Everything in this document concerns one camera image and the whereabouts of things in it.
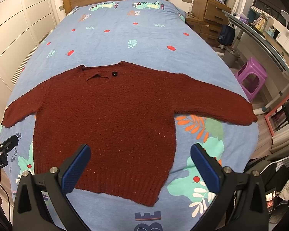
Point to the white round desk lamp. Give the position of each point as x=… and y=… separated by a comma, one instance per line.
x=285, y=15

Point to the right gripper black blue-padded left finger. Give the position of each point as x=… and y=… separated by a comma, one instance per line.
x=30, y=210

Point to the wooden drawer cabinet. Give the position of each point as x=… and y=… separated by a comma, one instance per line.
x=207, y=19

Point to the long grey desk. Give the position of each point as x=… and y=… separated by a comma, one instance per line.
x=268, y=49

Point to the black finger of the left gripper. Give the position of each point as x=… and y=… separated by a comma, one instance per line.
x=9, y=144

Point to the dark navy tote bag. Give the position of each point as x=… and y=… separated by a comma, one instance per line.
x=227, y=34

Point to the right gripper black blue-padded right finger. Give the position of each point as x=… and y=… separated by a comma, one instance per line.
x=240, y=202

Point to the purple plastic stool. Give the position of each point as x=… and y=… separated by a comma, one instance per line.
x=251, y=76

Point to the red framed panel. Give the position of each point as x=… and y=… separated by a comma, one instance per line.
x=278, y=118

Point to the dark red knit sweater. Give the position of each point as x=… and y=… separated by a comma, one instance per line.
x=125, y=114

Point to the grey waste bin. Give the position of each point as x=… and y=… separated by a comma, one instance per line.
x=231, y=55

